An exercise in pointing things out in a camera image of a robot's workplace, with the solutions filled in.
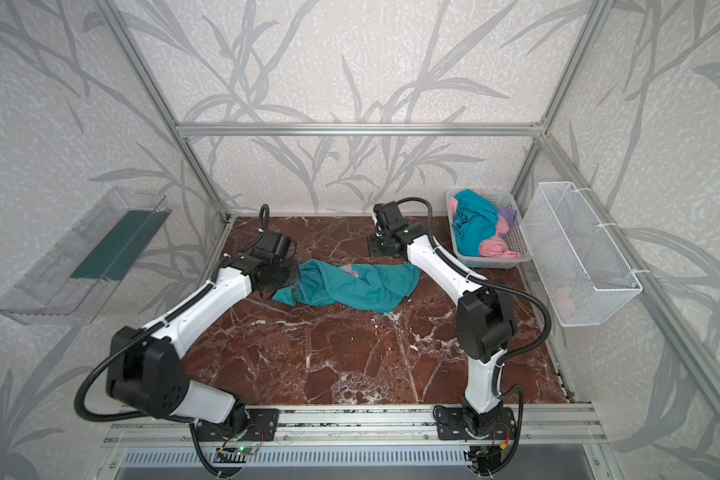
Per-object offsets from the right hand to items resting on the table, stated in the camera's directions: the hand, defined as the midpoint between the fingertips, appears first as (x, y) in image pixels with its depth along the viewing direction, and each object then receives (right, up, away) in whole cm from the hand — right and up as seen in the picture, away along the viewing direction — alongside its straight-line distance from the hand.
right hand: (376, 235), depth 91 cm
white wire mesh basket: (+44, -8, -29) cm, 53 cm away
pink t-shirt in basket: (+40, -4, +12) cm, 42 cm away
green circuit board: (-31, -52, -20) cm, 64 cm away
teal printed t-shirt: (0, -17, +6) cm, 18 cm away
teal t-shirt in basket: (+35, +5, +14) cm, 38 cm away
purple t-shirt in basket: (+50, +9, +21) cm, 54 cm away
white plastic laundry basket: (+51, +1, +16) cm, 53 cm away
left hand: (-23, -9, -4) cm, 25 cm away
